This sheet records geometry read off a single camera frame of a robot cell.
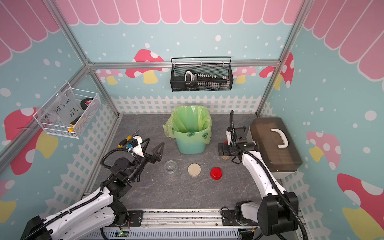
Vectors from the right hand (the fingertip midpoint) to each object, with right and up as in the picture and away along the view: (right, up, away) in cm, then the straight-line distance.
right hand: (227, 147), depth 85 cm
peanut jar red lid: (+1, -7, +8) cm, 11 cm away
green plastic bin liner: (-22, +14, +10) cm, 28 cm away
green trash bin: (-22, -2, +10) cm, 24 cm away
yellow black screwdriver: (-69, 0, +15) cm, 70 cm away
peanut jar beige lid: (-34, -14, +7) cm, 37 cm away
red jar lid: (-6, -16, +3) cm, 17 cm away
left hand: (-36, +4, -12) cm, 38 cm away
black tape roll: (-77, +25, -5) cm, 81 cm away
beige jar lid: (-19, -14, +5) cm, 24 cm away
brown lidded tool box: (+28, +3, +1) cm, 28 cm away
